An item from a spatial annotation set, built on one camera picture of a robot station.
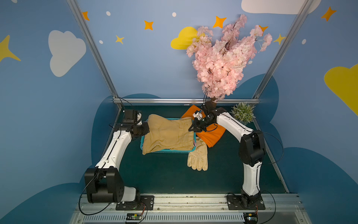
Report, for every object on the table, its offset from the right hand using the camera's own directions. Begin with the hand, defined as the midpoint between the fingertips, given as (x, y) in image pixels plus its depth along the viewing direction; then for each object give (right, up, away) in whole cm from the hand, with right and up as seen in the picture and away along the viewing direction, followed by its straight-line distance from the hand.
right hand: (191, 128), depth 90 cm
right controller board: (+30, -46, -17) cm, 58 cm away
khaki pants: (-15, -3, -3) cm, 16 cm away
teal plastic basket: (-13, -13, -7) cm, 19 cm away
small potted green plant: (+36, +10, +4) cm, 38 cm away
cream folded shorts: (+5, -20, 0) cm, 21 cm away
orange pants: (+18, -4, +11) cm, 22 cm away
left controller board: (-32, -45, -18) cm, 58 cm away
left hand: (-28, +1, -5) cm, 28 cm away
